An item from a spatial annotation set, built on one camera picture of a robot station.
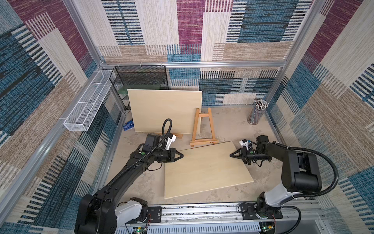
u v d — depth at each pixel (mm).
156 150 676
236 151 852
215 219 729
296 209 660
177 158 753
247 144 870
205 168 794
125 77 1021
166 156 689
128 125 1056
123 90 1016
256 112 999
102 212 385
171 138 740
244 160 810
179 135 1008
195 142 961
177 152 747
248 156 794
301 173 469
